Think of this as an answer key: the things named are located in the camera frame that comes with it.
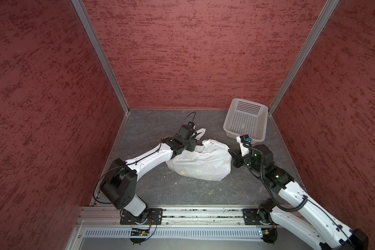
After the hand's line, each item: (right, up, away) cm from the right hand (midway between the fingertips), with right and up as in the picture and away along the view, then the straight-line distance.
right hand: (228, 153), depth 76 cm
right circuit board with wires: (+19, -37, -5) cm, 42 cm away
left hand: (-20, +4, +11) cm, 23 cm away
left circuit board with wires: (-45, -37, -4) cm, 58 cm away
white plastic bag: (-8, -3, -1) cm, 9 cm away
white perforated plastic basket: (+24, +20, +41) cm, 51 cm away
